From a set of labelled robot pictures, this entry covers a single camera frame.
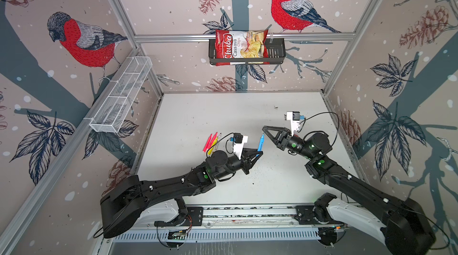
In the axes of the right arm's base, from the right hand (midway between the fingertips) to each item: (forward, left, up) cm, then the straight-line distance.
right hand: (260, 134), depth 66 cm
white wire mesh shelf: (+18, +63, +4) cm, 66 cm away
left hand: (-6, -1, -6) cm, 8 cm away
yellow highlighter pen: (+11, +23, -28) cm, 37 cm away
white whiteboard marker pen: (+11, +21, -27) cm, 36 cm away
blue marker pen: (-2, -1, -3) cm, 4 cm away
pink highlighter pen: (+11, +27, -29) cm, 41 cm away
